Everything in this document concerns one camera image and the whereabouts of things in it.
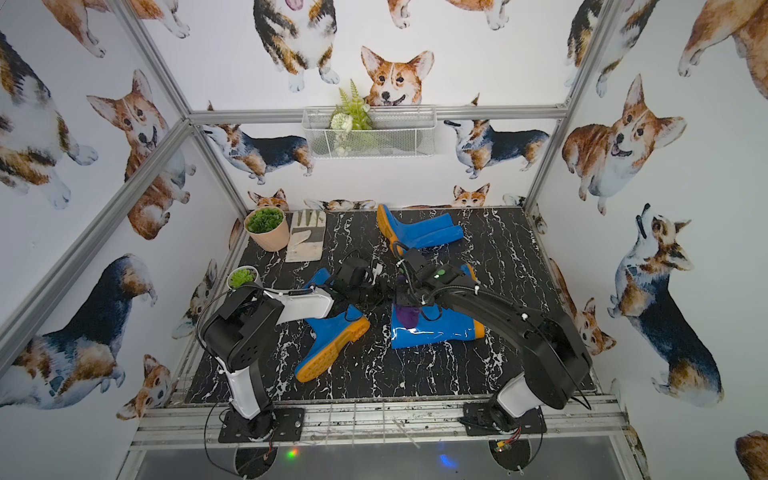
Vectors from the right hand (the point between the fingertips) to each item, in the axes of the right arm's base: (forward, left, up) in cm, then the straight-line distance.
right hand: (396, 295), depth 83 cm
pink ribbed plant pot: (+24, +43, -5) cm, 49 cm away
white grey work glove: (+32, +35, -12) cm, 49 cm away
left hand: (+3, -3, -5) cm, 7 cm away
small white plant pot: (+12, +46, -4) cm, 47 cm away
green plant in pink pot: (+29, +46, 0) cm, 54 cm away
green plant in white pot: (+8, +47, -2) cm, 47 cm away
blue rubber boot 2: (-5, -11, -7) cm, 14 cm away
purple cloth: (-6, -3, -1) cm, 7 cm away
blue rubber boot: (+32, -12, -10) cm, 35 cm away
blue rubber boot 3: (-7, +18, -8) cm, 21 cm away
